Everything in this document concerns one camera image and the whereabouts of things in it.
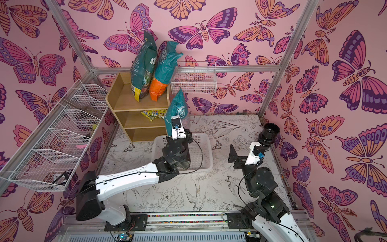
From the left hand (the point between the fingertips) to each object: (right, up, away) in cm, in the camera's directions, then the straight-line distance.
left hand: (181, 122), depth 66 cm
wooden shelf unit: (-28, +2, +29) cm, 40 cm away
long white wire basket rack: (-57, -17, -2) cm, 59 cm away
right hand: (+26, -10, -2) cm, 28 cm away
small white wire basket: (+5, +29, +29) cm, 41 cm away
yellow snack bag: (-20, +6, +26) cm, 34 cm away
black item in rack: (-48, -24, -3) cm, 54 cm away
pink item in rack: (-48, -11, +6) cm, 50 cm away
